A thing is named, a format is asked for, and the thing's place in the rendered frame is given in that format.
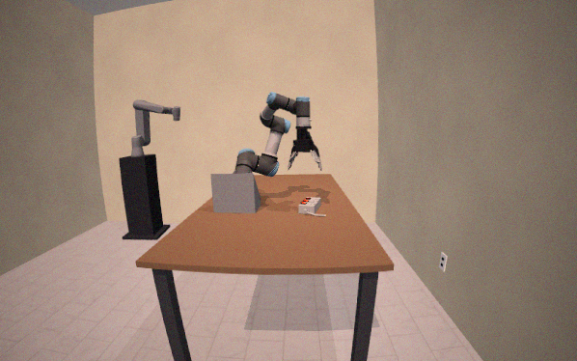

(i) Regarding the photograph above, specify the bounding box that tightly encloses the white power strip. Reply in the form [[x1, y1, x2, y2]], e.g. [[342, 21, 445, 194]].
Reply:
[[298, 197, 326, 216]]

